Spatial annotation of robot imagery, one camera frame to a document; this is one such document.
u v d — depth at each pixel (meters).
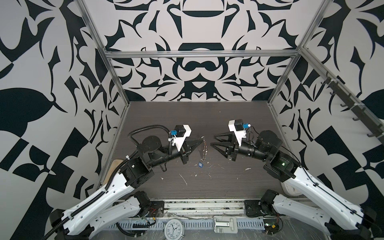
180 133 0.47
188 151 0.50
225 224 0.69
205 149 0.59
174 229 0.66
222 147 0.54
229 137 0.58
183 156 0.50
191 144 0.56
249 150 0.52
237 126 0.50
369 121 0.54
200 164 0.72
